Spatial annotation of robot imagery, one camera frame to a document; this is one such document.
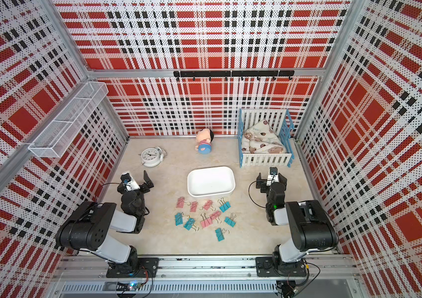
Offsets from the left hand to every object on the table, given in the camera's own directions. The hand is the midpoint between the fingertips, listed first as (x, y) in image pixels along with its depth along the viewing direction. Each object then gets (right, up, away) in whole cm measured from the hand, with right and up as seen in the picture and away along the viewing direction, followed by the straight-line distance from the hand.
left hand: (139, 173), depth 89 cm
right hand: (+66, 0, +4) cm, 66 cm away
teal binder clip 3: (+25, -22, -6) cm, 34 cm away
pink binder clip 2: (+33, -15, +2) cm, 37 cm away
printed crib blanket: (+65, +19, +29) cm, 73 cm away
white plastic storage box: (+34, -5, +10) cm, 36 cm away
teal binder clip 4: (+44, -22, -4) cm, 49 cm away
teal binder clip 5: (+39, -26, -7) cm, 47 cm away
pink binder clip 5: (+37, -20, -1) cm, 42 cm away
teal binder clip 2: (+41, -16, 0) cm, 44 cm away
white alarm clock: (0, +8, +16) cm, 18 cm away
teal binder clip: (+20, -21, -4) cm, 29 cm away
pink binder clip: (+26, -16, +1) cm, 31 cm away
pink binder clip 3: (+20, -15, +2) cm, 25 cm away
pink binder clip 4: (+33, -22, -5) cm, 39 cm away
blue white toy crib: (+79, +28, +28) cm, 88 cm away
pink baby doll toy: (+29, +20, +23) cm, 42 cm away
